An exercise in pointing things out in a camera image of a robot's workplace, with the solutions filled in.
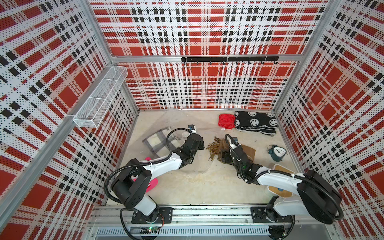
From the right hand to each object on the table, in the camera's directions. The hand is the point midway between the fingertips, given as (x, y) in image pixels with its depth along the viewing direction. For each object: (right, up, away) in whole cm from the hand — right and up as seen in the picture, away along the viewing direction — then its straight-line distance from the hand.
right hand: (229, 147), depth 87 cm
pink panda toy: (-43, -18, -8) cm, 47 cm away
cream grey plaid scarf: (-45, +1, +7) cm, 45 cm away
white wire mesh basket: (-83, +21, +2) cm, 86 cm away
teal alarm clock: (+30, -4, +4) cm, 31 cm away
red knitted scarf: (+2, +16, +22) cm, 27 cm away
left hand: (-16, +6, +2) cm, 18 cm away
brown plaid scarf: (-4, 0, +8) cm, 9 cm away
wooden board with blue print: (+23, -22, -12) cm, 34 cm away
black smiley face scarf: (+29, +15, +19) cm, 38 cm away
